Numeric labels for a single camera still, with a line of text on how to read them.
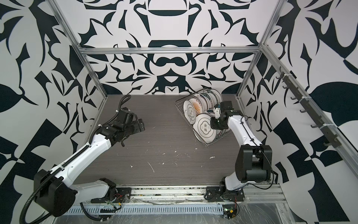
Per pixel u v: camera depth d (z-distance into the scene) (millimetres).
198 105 963
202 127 936
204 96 961
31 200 350
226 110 618
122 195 726
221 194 743
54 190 383
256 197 753
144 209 713
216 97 968
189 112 986
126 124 606
